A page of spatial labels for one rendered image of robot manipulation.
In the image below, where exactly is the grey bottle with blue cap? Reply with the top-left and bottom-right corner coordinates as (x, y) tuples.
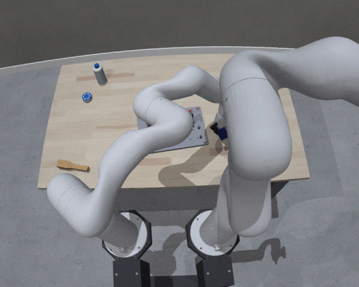
(93, 63), (107, 84)

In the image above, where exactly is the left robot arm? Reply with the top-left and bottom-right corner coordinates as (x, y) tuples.
(47, 65), (225, 258)

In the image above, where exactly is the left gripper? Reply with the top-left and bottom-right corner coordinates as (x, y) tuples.
(210, 112), (226, 135)

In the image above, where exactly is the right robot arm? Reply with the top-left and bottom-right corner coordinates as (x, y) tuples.
(190, 36), (359, 256)

